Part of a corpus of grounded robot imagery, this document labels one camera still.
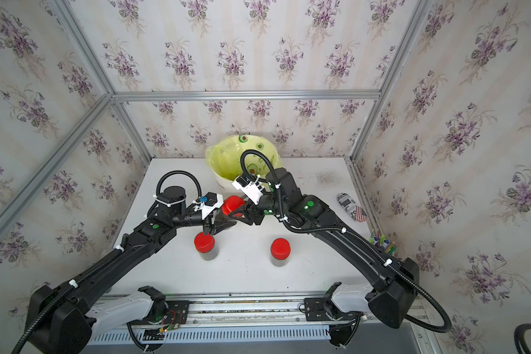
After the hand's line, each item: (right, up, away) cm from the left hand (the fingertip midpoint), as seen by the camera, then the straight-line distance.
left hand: (233, 212), depth 72 cm
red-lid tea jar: (-10, -13, +4) cm, 17 cm away
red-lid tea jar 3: (+16, -15, +5) cm, 22 cm away
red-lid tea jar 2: (+1, +4, -9) cm, 10 cm away
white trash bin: (-3, +8, +5) cm, 10 cm away
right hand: (+3, +3, -5) cm, 7 cm away
